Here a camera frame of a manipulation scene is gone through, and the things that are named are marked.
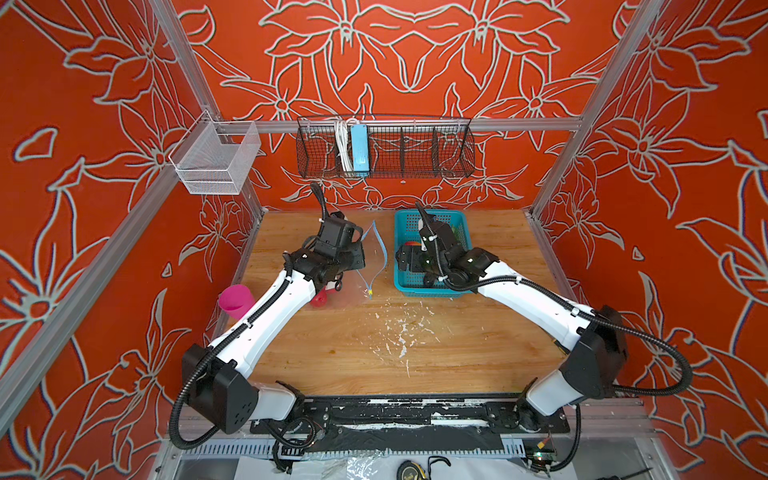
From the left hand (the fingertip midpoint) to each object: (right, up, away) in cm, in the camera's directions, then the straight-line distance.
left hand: (357, 249), depth 79 cm
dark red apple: (-12, -16, +10) cm, 23 cm away
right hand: (+13, -1, +1) cm, 13 cm away
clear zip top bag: (+5, -2, +4) cm, 7 cm away
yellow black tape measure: (+13, -49, -14) cm, 52 cm away
